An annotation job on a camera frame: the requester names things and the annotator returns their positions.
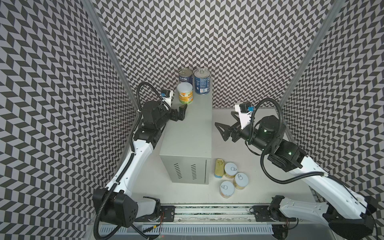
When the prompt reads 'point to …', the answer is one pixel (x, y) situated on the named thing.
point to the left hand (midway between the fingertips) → (178, 102)
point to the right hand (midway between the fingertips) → (223, 123)
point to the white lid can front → (226, 189)
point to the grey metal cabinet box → (186, 151)
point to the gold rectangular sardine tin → (219, 168)
